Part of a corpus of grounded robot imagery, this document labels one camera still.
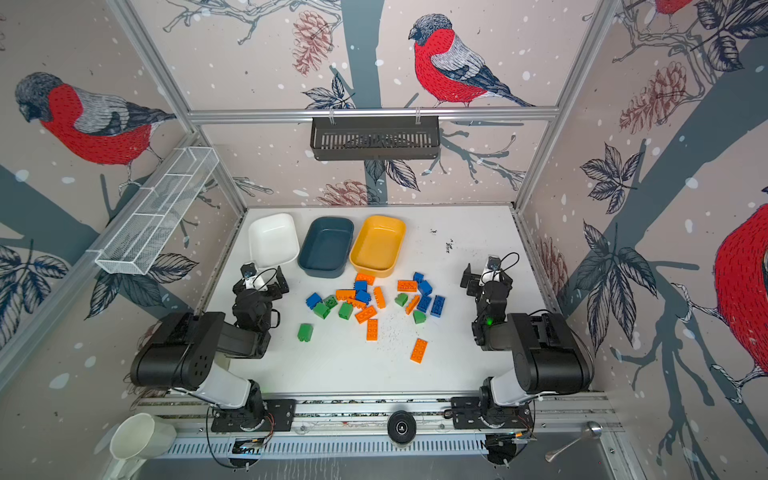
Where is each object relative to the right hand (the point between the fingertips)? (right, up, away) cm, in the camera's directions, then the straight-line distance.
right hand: (485, 269), depth 90 cm
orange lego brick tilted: (-37, -14, +2) cm, 40 cm away
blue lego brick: (-54, -10, +3) cm, 55 cm away
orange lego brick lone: (-21, -23, -6) cm, 32 cm away
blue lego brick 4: (-20, -4, +8) cm, 22 cm away
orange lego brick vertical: (-33, -10, +3) cm, 34 cm away
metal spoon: (+19, -36, -20) cm, 45 cm away
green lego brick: (-51, -13, +1) cm, 52 cm away
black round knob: (-27, -30, -27) cm, 49 cm away
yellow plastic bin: (-34, +5, +19) cm, 40 cm away
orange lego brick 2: (-24, -6, +8) cm, 26 cm away
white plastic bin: (-74, +8, +20) cm, 77 cm away
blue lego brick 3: (-39, -9, +5) cm, 40 cm away
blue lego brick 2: (-15, -12, +3) cm, 19 cm away
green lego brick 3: (-20, -15, 0) cm, 25 cm away
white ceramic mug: (-85, -34, -24) cm, 95 cm away
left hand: (-69, 0, -2) cm, 69 cm away
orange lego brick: (-35, -18, -2) cm, 39 cm away
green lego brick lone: (-55, -18, -3) cm, 58 cm away
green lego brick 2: (-44, -13, +2) cm, 46 cm away
